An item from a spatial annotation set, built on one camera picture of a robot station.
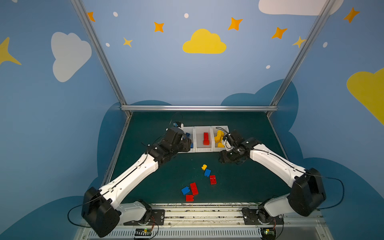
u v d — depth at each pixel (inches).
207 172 35.0
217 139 38.7
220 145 38.7
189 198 31.5
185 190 32.3
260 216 26.6
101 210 14.8
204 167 35.9
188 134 41.3
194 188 32.3
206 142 40.3
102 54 33.5
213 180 33.7
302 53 33.9
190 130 40.0
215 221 28.9
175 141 23.0
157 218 29.0
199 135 41.4
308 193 16.6
